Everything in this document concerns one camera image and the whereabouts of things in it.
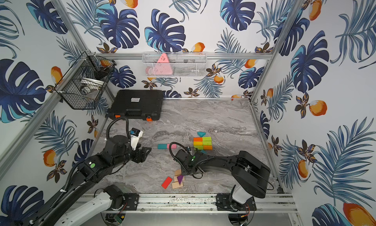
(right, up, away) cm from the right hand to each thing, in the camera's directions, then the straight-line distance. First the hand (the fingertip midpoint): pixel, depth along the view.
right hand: (186, 170), depth 85 cm
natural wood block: (-5, -6, -6) cm, 10 cm away
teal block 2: (+10, +19, +13) cm, 25 cm away
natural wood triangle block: (-5, -1, -1) cm, 5 cm away
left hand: (-20, +17, -14) cm, 30 cm away
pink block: (-6, +17, -13) cm, 22 cm away
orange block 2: (+14, +12, +8) cm, 20 cm away
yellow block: (+7, +14, +10) cm, 19 cm away
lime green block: (+13, +14, +10) cm, 22 cm away
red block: (-11, -6, -4) cm, 13 cm away
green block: (+13, +16, +13) cm, 25 cm away
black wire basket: (-57, +49, -4) cm, 76 cm away
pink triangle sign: (-14, +62, +5) cm, 64 cm away
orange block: (+7, +16, +13) cm, 22 cm away
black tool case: (-37, +40, +25) cm, 60 cm away
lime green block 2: (+8, +11, +9) cm, 17 cm away
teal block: (-16, +12, +10) cm, 23 cm away
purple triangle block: (-4, -2, -6) cm, 7 cm away
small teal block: (+11, +9, +6) cm, 15 cm away
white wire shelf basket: (-3, +64, +7) cm, 65 cm away
